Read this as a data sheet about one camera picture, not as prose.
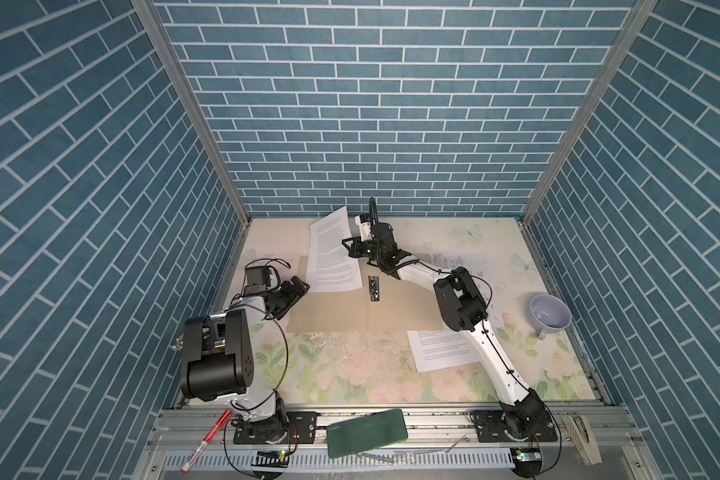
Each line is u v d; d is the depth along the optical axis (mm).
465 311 666
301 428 740
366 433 728
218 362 452
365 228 956
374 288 990
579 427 720
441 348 877
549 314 929
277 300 826
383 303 981
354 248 937
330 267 1044
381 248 862
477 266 1083
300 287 869
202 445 705
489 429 734
